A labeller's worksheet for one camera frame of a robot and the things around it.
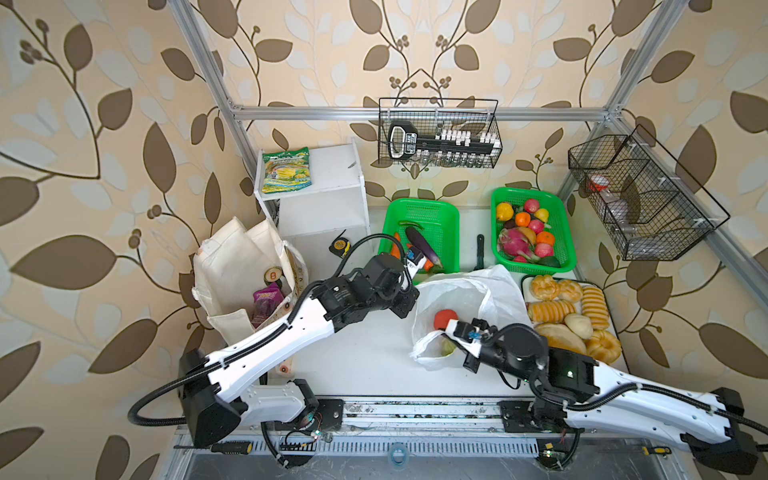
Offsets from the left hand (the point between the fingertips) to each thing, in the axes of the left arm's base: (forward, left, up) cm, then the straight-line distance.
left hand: (420, 289), depth 70 cm
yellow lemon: (+42, -33, -15) cm, 56 cm away
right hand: (-9, -5, -2) cm, 11 cm away
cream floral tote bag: (+6, +53, -7) cm, 54 cm away
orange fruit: (+41, -40, -18) cm, 60 cm away
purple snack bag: (+1, +42, -11) cm, 43 cm away
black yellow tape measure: (+30, +27, -23) cm, 47 cm away
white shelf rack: (+29, +30, -8) cm, 42 cm away
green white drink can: (+11, +43, -14) cm, 47 cm away
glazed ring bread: (-5, -53, -21) cm, 57 cm away
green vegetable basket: (+44, -9, -23) cm, 50 cm away
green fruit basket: (+35, -41, -18) cm, 57 cm away
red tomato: (+2, -8, -20) cm, 22 cm away
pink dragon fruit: (+27, -33, -15) cm, 46 cm away
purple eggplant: (+29, -3, -21) cm, 36 cm away
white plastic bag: (+1, -18, -3) cm, 18 cm away
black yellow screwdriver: (-31, +45, -22) cm, 59 cm away
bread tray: (+4, -47, -19) cm, 51 cm away
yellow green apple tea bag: (+30, +38, +11) cm, 49 cm away
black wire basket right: (+18, -57, +11) cm, 60 cm away
